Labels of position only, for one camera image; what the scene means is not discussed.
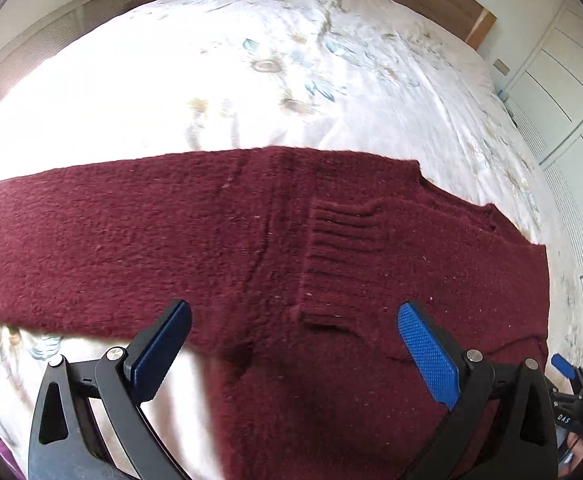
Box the dark red knitted sweater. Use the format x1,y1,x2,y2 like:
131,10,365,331
0,148,549,479

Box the person's right hand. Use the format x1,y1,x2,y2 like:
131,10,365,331
558,432,583,478

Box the white louvered wardrobe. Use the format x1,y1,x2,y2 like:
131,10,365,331
505,0,583,366

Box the white floral duvet cover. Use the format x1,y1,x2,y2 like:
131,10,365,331
0,0,583,480

